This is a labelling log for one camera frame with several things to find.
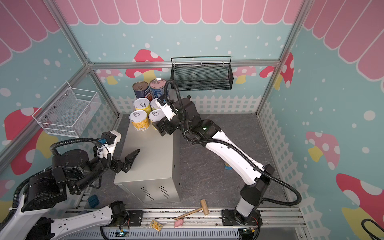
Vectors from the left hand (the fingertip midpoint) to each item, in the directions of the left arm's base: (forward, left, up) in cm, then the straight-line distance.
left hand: (127, 147), depth 56 cm
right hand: (+15, -10, +2) cm, 18 cm away
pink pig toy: (-20, -18, -35) cm, 45 cm away
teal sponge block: (-11, +28, -38) cm, 48 cm away
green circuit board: (-24, +10, -40) cm, 48 cm away
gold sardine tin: (+9, -45, -36) cm, 58 cm away
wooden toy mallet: (-13, -31, -36) cm, 50 cm away
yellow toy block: (-21, -7, -37) cm, 43 cm away
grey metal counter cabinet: (-10, -10, -4) cm, 15 cm away
